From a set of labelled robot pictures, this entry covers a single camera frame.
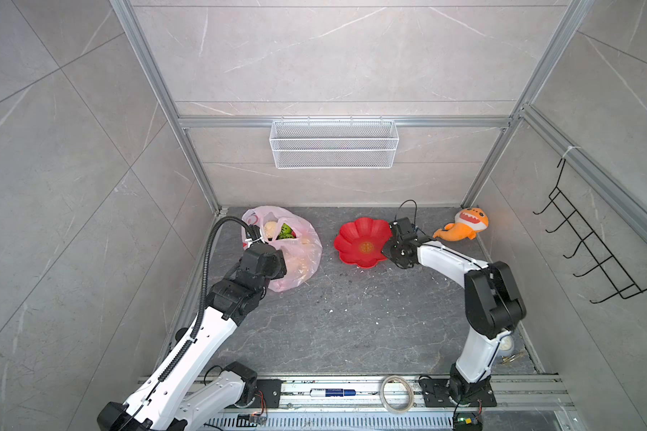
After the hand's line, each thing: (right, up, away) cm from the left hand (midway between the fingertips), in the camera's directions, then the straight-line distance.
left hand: (273, 252), depth 74 cm
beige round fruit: (-7, +7, +27) cm, 28 cm away
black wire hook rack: (+82, -6, -16) cm, 84 cm away
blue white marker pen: (+17, -39, -2) cm, 42 cm away
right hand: (+38, -2, +23) cm, 45 cm away
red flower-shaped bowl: (+29, +1, +33) cm, 44 cm away
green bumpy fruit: (-1, +5, +29) cm, 30 cm away
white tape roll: (+30, -40, -3) cm, 50 cm away
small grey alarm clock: (+69, -28, +4) cm, 75 cm away
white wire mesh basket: (+18, +39, +27) cm, 50 cm away
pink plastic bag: (+2, +4, +24) cm, 25 cm away
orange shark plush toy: (+72, +9, +31) cm, 79 cm away
